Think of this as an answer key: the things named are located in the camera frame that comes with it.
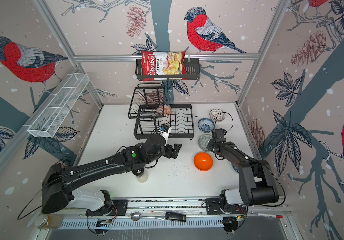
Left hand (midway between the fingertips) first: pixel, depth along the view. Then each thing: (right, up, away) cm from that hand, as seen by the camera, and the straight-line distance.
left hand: (175, 144), depth 72 cm
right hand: (+23, -6, +20) cm, 31 cm away
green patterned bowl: (+19, -2, +23) cm, 30 cm away
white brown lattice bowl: (+29, +16, +38) cm, 51 cm away
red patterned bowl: (-6, +17, +13) cm, 22 cm away
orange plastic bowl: (+17, -13, +15) cm, 26 cm away
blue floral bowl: (+22, +7, +34) cm, 41 cm away
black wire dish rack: (-22, +21, +38) cm, 49 cm away
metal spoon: (-18, -34, -3) cm, 39 cm away
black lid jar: (-17, -16, +2) cm, 24 cm away
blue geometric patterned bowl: (+35, -17, +11) cm, 41 cm away
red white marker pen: (+45, -35, -1) cm, 57 cm away
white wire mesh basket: (-63, +19, +6) cm, 66 cm away
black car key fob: (0, -34, -4) cm, 34 cm away
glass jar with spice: (-55, -32, -9) cm, 64 cm away
